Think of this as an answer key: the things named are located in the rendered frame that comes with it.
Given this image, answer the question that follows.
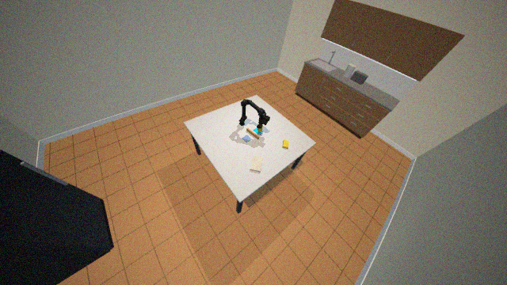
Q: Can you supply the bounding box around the beige flat box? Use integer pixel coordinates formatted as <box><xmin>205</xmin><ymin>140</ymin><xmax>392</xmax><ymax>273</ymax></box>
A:
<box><xmin>250</xmin><ymin>156</ymin><xmax>263</xmax><ymax>173</ymax></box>

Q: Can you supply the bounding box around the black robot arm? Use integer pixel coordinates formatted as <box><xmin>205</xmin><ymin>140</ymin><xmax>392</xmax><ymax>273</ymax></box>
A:
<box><xmin>239</xmin><ymin>99</ymin><xmax>270</xmax><ymax>126</ymax></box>

